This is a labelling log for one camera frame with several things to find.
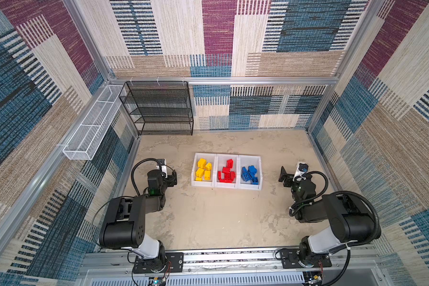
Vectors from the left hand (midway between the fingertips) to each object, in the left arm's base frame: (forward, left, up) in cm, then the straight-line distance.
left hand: (167, 170), depth 95 cm
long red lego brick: (+5, -33, -1) cm, 33 cm away
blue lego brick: (+1, -45, -3) cm, 45 cm away
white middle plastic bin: (+8, -28, -4) cm, 30 cm away
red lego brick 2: (-1, -27, -3) cm, 27 cm away
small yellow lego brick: (-3, -16, -5) cm, 17 cm away
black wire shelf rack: (+38, +8, +12) cm, 40 cm away
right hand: (-3, -64, +2) cm, 65 cm away
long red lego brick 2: (-5, -31, -3) cm, 31 cm away
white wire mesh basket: (+14, +40, +12) cm, 44 cm away
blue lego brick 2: (-5, -46, -3) cm, 46 cm away
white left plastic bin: (+7, -22, 0) cm, 23 cm away
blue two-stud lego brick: (-3, -41, -3) cm, 41 cm away
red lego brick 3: (-3, -34, -1) cm, 34 cm away
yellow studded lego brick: (+3, -22, -2) cm, 22 cm away
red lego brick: (+2, -31, -4) cm, 31 cm away
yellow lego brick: (+5, -18, 0) cm, 19 cm away
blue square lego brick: (+2, -41, -4) cm, 41 cm away
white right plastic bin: (+5, -42, 0) cm, 43 cm away
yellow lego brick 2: (0, -17, -3) cm, 17 cm away
